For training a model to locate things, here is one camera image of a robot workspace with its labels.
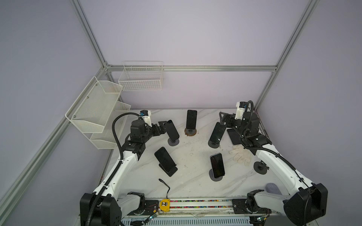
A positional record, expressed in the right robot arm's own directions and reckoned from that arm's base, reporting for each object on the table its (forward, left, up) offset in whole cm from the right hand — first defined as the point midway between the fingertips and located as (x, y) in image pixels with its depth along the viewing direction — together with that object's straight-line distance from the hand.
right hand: (222, 114), depth 77 cm
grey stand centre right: (-2, +1, -29) cm, 30 cm away
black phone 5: (-18, +33, -17) cm, 41 cm away
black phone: (+4, +30, -21) cm, 37 cm away
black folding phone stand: (-21, +30, -29) cm, 47 cm away
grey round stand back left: (-1, +30, -29) cm, 41 cm away
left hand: (-2, +36, -6) cm, 36 cm away
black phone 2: (+12, +16, -18) cm, 27 cm away
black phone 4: (-22, +3, -18) cm, 28 cm away
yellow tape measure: (-39, +33, -28) cm, 58 cm away
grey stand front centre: (-26, +6, -24) cm, 36 cm away
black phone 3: (+1, -1, -19) cm, 19 cm away
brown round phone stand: (+9, +17, -29) cm, 35 cm away
